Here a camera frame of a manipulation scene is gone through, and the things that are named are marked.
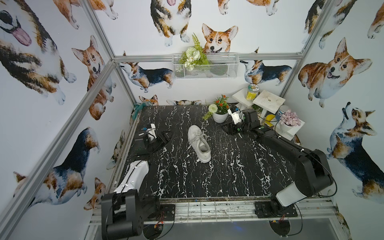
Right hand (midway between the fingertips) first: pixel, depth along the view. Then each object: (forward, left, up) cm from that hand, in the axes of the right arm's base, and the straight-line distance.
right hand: (229, 120), depth 87 cm
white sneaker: (-9, +17, -11) cm, 22 cm away
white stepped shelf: (+12, -26, +1) cm, 29 cm away
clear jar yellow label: (+21, -17, +3) cm, 27 cm away
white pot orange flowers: (+15, +5, -7) cm, 17 cm away
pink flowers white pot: (-4, -30, +5) cm, 31 cm away
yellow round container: (+8, -28, -8) cm, 30 cm away
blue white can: (+4, -30, +4) cm, 31 cm away
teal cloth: (+29, +68, -18) cm, 76 cm away
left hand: (-7, +34, 0) cm, 35 cm away
